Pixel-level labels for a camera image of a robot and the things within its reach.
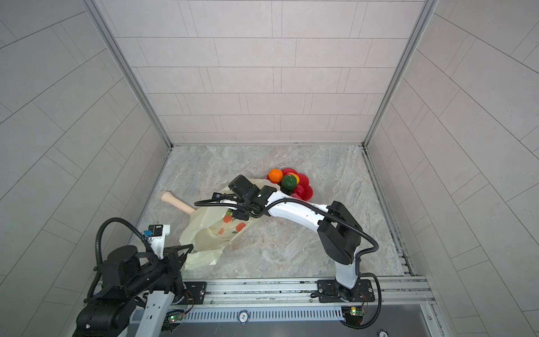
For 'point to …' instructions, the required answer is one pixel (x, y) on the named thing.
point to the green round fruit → (288, 182)
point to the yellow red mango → (297, 177)
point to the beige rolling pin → (165, 196)
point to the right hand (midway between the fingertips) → (233, 206)
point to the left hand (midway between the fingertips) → (196, 245)
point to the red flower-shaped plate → (304, 191)
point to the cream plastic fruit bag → (207, 229)
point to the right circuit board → (353, 314)
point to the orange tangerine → (275, 175)
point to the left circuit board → (175, 316)
